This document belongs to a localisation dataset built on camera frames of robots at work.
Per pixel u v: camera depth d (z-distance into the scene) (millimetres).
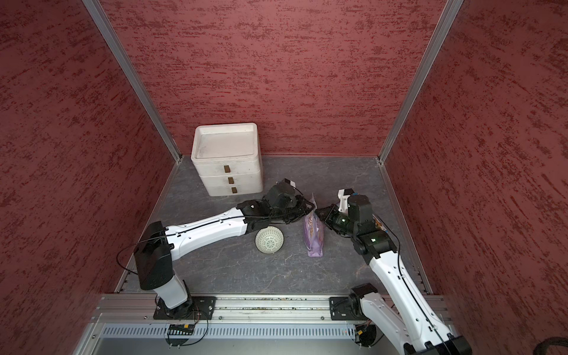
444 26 741
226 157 870
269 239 895
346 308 739
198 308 728
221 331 775
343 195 701
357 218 550
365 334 698
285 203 591
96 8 700
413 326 401
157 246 486
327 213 647
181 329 725
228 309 752
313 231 755
